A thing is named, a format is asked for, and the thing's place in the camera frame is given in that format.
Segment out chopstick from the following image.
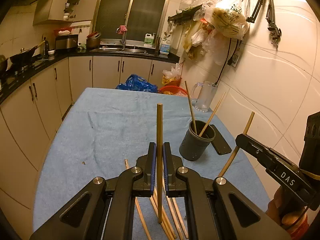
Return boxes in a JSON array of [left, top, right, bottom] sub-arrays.
[[166, 196, 189, 239], [218, 111, 255, 177], [156, 103, 163, 224], [150, 189, 177, 240], [199, 92, 226, 137], [184, 80, 197, 135], [124, 158, 153, 240]]

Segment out lower kitchen cabinets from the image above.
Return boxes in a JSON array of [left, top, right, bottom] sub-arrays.
[[0, 55, 177, 233]]

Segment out kitchen window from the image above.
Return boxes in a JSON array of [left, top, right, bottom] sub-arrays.
[[93, 0, 169, 42]]

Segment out right hand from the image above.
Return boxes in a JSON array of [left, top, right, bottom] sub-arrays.
[[266, 186, 309, 239]]

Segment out dark grey utensil cup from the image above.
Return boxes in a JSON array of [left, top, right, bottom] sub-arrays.
[[179, 121, 215, 161]]

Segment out black smartphone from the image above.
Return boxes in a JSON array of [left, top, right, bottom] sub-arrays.
[[210, 124, 232, 155]]

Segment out blue table towel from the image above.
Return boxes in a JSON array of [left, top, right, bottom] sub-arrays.
[[33, 88, 270, 231]]

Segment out red plastic basin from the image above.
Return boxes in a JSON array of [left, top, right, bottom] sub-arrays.
[[158, 86, 187, 97]]

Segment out glass beer mug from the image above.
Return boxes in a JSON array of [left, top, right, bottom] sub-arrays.
[[191, 81, 217, 113]]

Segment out blue plastic bag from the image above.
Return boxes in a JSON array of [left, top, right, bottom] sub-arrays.
[[116, 74, 158, 93]]

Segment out sink faucet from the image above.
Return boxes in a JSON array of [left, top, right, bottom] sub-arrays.
[[116, 25, 127, 49]]

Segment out green detergent bottle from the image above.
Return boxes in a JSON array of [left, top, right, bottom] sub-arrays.
[[143, 33, 155, 48]]

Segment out copper pot by sink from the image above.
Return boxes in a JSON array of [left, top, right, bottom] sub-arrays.
[[86, 31, 101, 50]]

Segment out steel toaster box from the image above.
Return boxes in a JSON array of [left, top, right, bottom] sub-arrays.
[[55, 34, 79, 50]]

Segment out hanging plastic bags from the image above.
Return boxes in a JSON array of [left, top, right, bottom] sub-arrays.
[[183, 0, 249, 64]]

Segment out black wok on stove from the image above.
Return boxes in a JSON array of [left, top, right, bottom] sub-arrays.
[[10, 41, 45, 66]]

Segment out black power cable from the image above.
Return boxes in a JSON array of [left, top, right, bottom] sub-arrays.
[[214, 37, 233, 86]]

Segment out upper wall cabinet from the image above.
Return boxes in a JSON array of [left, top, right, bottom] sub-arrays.
[[33, 0, 97, 25]]

